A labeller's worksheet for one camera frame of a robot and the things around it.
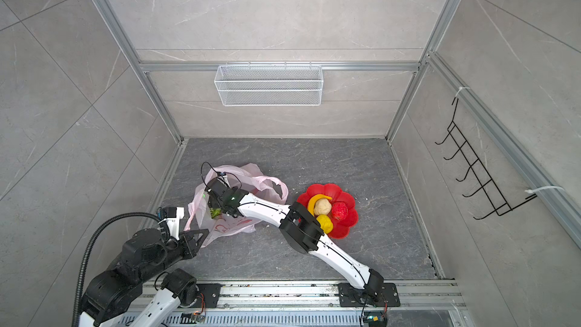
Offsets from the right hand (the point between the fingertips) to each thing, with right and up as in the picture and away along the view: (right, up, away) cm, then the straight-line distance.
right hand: (218, 193), depth 94 cm
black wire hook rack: (+89, +3, -34) cm, 95 cm away
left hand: (+7, -5, -28) cm, 30 cm away
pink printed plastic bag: (+16, +8, -13) cm, 22 cm away
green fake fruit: (+6, -3, -21) cm, 22 cm away
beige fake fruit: (+44, -4, -7) cm, 45 cm away
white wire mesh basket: (+21, +48, +6) cm, 53 cm away
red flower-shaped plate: (+51, -12, -8) cm, 53 cm away
